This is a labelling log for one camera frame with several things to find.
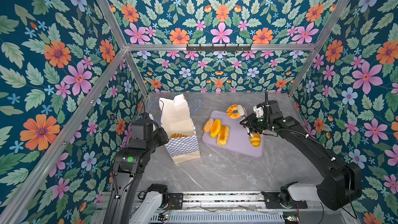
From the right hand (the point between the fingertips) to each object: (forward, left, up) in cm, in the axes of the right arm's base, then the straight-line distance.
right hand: (241, 121), depth 79 cm
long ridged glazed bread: (0, +9, -16) cm, 18 cm away
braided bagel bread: (+8, +5, -4) cm, 10 cm away
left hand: (-9, +35, +9) cm, 37 cm away
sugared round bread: (+8, +17, -15) cm, 24 cm away
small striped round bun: (-1, -12, -19) cm, 23 cm away
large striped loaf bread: (+2, +38, -17) cm, 41 cm away
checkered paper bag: (+13, +38, -19) cm, 45 cm away
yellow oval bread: (+5, +13, -14) cm, 20 cm away
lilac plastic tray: (-2, -1, -18) cm, 18 cm away
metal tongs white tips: (+7, -2, 0) cm, 7 cm away
